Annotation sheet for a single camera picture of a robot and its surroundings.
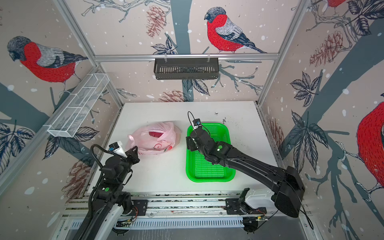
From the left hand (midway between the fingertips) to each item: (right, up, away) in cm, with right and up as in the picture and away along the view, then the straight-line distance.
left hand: (136, 147), depth 77 cm
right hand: (+28, +5, 0) cm, 29 cm away
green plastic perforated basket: (+33, -15, +9) cm, 37 cm away
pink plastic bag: (+4, +1, +21) cm, 22 cm away
